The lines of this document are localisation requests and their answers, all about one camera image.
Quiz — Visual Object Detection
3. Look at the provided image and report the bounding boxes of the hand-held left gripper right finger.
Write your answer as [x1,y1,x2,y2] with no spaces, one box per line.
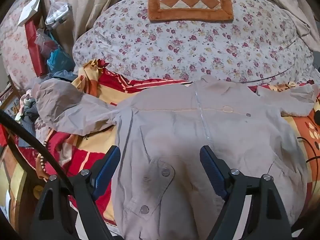
[199,145,293,240]

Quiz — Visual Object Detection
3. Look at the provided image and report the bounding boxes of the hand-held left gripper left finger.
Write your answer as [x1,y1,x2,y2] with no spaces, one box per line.
[30,145,122,240]

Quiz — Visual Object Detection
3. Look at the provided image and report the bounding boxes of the beige jacket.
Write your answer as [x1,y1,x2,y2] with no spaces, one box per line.
[32,74,318,240]

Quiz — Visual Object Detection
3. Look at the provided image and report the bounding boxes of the pile of clothes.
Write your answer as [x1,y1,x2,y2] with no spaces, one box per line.
[15,90,40,130]

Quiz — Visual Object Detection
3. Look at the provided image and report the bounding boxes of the red orange patterned blanket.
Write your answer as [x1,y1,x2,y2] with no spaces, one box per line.
[0,59,320,230]

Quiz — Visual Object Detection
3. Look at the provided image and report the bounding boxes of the blue plastic bag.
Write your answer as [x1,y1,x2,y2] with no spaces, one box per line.
[47,46,75,73]

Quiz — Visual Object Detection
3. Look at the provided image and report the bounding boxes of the floral quilt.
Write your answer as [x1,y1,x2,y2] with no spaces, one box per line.
[72,0,316,85]

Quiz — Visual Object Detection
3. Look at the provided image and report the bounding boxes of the red cloth strip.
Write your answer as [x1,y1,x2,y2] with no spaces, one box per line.
[25,17,48,78]

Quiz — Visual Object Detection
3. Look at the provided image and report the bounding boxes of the clear bag with red contents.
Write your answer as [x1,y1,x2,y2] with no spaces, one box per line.
[34,29,60,55]

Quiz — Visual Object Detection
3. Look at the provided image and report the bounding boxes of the floral pillow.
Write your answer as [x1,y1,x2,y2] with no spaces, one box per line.
[0,0,40,88]

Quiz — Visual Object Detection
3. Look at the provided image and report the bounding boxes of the clear plastic bag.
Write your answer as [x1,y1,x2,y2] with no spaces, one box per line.
[45,1,70,30]

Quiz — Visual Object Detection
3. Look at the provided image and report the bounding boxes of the orange checkered cushion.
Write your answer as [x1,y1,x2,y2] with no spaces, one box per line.
[148,0,234,22]

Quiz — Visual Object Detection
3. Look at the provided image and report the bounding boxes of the white paper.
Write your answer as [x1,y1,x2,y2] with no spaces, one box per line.
[17,0,42,27]

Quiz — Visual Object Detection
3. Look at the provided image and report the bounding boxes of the thick black cable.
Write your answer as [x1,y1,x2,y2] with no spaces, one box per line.
[0,109,78,198]

